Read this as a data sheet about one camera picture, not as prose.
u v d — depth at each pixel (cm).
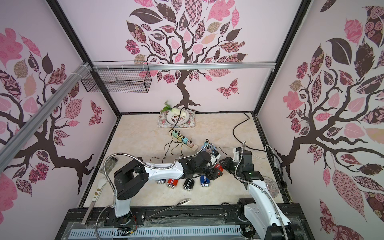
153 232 70
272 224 42
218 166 83
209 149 90
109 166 88
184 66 95
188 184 81
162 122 114
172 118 116
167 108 119
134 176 47
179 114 110
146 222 71
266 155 97
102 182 84
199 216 75
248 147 101
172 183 81
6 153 49
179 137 92
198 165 66
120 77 95
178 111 114
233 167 72
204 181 83
